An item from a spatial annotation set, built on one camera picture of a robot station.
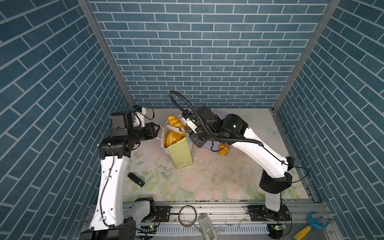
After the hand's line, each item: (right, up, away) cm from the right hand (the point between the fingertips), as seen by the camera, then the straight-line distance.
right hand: (190, 132), depth 66 cm
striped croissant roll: (-9, +5, +8) cm, 13 cm away
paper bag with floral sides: (-6, -12, +11) cm, 17 cm away
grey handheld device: (+7, -44, +3) cm, 45 cm away
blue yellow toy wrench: (+59, -44, +5) cm, 74 cm away
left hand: (-16, +3, +3) cm, 16 cm away
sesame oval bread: (-11, -4, +15) cm, 19 cm away
